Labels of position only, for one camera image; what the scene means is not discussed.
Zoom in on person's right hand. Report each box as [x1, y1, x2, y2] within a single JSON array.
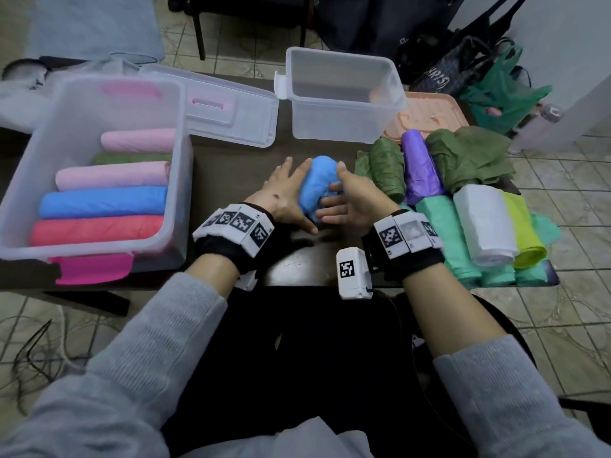
[[314, 162, 402, 230]]

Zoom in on person's left hand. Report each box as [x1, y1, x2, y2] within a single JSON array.
[[257, 156, 320, 236]]

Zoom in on olive green bag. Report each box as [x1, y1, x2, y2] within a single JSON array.
[[425, 127, 516, 194], [90, 151, 172, 166], [354, 137, 407, 204]]

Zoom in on purple bag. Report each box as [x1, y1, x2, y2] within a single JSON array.
[[400, 129, 446, 196]]

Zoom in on small clear plastic bin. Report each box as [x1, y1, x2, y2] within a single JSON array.
[[274, 46, 408, 144]]

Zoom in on clear lid pink handle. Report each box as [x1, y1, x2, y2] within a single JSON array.
[[138, 64, 280, 149]]

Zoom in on white bag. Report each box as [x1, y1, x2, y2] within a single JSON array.
[[452, 184, 520, 268]]

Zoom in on pink plastic bag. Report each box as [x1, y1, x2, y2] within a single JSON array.
[[100, 127, 178, 154], [55, 160, 172, 191]]

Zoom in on yellow-green bag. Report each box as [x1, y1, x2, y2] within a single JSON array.
[[501, 191, 549, 270]]

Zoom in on red plastic bag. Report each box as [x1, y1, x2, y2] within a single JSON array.
[[29, 214, 165, 247]]

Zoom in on large clear storage bin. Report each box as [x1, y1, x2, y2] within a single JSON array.
[[0, 73, 194, 286]]

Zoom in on translucent zipper bag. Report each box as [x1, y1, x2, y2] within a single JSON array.
[[0, 57, 144, 134]]

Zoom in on person's right forearm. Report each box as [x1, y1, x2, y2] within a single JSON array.
[[403, 264, 611, 458]]

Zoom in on person's left forearm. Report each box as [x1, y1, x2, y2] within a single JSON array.
[[0, 254, 239, 458]]

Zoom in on person's black trousers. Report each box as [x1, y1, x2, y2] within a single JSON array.
[[162, 283, 478, 458]]

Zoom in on black left wristband with markers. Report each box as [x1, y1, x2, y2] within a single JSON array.
[[192, 203, 276, 275]]

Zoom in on black wristband with markers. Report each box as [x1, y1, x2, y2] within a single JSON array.
[[362, 209, 446, 282], [192, 203, 276, 275]]

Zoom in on black right wristband with markers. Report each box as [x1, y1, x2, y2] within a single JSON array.
[[362, 209, 446, 282]]

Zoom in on dark patterned bag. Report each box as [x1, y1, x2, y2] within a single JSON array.
[[410, 0, 531, 94]]

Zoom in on green plastic bag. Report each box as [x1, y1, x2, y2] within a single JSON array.
[[460, 45, 554, 134]]

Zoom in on black chair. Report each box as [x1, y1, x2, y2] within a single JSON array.
[[167, 0, 314, 62]]

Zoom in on black round stool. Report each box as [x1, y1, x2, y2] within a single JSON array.
[[415, 293, 538, 425]]

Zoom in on blue-grey floor mat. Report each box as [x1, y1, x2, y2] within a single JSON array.
[[26, 0, 165, 62]]

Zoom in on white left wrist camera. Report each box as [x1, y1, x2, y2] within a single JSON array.
[[234, 271, 261, 293]]

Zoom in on thick white floor cable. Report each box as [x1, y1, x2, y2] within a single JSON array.
[[58, 305, 88, 373]]

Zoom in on tangled dark floor cables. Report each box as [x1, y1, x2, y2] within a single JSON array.
[[0, 314, 96, 415]]

